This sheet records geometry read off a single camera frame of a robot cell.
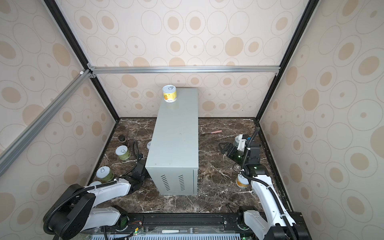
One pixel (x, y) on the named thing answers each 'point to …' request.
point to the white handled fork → (192, 230)
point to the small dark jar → (122, 138)
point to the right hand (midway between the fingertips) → (225, 147)
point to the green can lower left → (104, 174)
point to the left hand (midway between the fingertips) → (153, 165)
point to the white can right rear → (236, 139)
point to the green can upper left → (123, 152)
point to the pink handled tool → (214, 132)
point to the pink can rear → (149, 145)
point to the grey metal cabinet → (172, 167)
